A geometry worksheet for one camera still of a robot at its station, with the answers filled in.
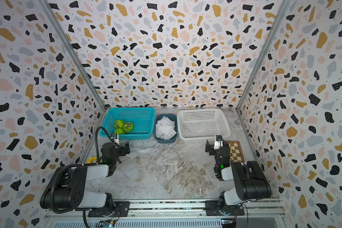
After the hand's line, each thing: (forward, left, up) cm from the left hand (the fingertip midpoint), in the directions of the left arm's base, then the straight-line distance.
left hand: (122, 142), depth 92 cm
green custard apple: (+14, 0, -1) cm, 14 cm away
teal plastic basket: (+25, -8, -6) cm, 27 cm away
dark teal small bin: (+24, -33, -3) cm, 41 cm away
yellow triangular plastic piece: (-9, +19, -5) cm, 22 cm away
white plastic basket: (+19, -54, -6) cm, 58 cm away
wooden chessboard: (-8, -74, -4) cm, 74 cm away
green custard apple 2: (+16, +6, 0) cm, 17 cm away
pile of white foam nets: (+11, -27, 0) cm, 30 cm away
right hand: (-1, -62, +3) cm, 62 cm away
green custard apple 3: (+10, +4, -1) cm, 10 cm away
